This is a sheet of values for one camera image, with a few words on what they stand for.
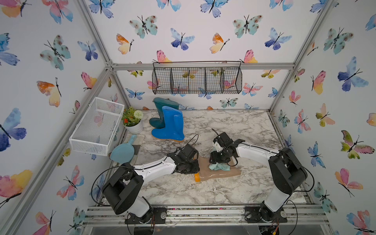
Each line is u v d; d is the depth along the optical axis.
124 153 0.96
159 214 0.74
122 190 0.43
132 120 0.94
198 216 0.75
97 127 0.87
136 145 1.01
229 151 0.67
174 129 0.94
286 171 0.46
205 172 0.84
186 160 0.71
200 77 0.98
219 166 0.86
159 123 1.04
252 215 0.73
